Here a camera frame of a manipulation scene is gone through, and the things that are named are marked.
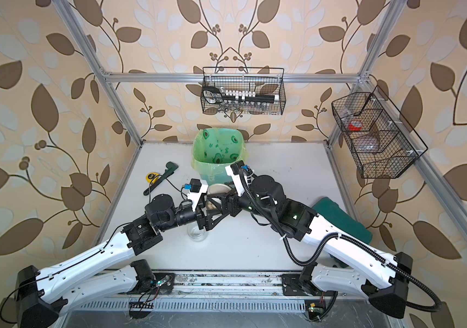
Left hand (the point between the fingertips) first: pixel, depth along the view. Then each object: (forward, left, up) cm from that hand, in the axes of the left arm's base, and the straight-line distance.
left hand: (221, 201), depth 63 cm
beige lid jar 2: (-1, +12, -27) cm, 30 cm away
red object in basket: (+33, -52, +3) cm, 61 cm away
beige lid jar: (+3, +3, +3) cm, 5 cm away
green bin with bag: (+37, +7, -15) cm, 41 cm away
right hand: (+2, +2, +3) cm, 4 cm away
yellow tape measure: (+29, +40, -29) cm, 57 cm away
